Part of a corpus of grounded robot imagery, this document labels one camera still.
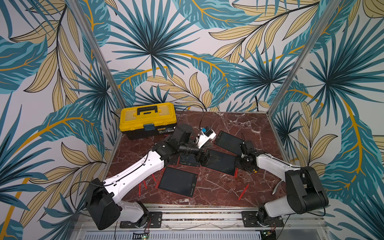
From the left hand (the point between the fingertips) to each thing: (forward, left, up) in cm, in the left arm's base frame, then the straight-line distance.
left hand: (214, 154), depth 67 cm
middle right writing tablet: (+10, -10, -28) cm, 32 cm away
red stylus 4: (-6, +36, -27) cm, 45 cm away
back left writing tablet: (-3, +11, 0) cm, 12 cm away
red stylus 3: (-8, +39, -27) cm, 48 cm away
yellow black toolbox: (+28, +38, -11) cm, 48 cm away
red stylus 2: (-7, -20, -27) cm, 34 cm away
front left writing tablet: (-3, +18, -27) cm, 32 cm away
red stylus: (+5, -17, -26) cm, 32 cm away
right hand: (+8, -19, -26) cm, 33 cm away
